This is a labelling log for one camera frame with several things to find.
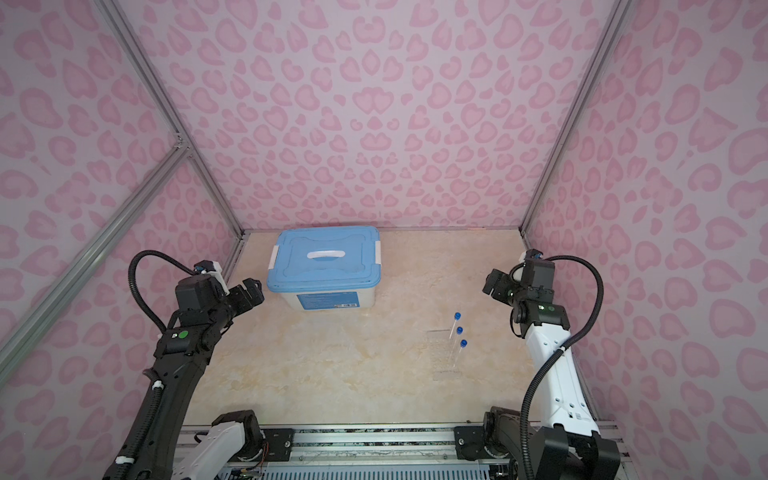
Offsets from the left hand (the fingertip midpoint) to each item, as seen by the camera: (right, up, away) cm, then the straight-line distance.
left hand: (245, 284), depth 77 cm
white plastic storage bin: (+18, -6, +15) cm, 24 cm away
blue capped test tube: (+55, -12, -1) cm, 56 cm away
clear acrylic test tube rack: (+53, -22, +11) cm, 58 cm away
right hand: (+67, +1, +2) cm, 67 cm away
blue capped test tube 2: (+56, -15, -3) cm, 58 cm away
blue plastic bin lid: (+23, +7, +13) cm, 28 cm away
